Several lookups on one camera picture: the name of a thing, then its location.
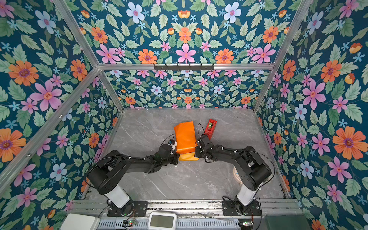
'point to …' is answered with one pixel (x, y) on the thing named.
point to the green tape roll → (210, 125)
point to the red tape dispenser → (210, 128)
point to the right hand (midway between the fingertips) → (196, 151)
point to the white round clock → (236, 176)
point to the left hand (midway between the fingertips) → (182, 153)
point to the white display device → (160, 220)
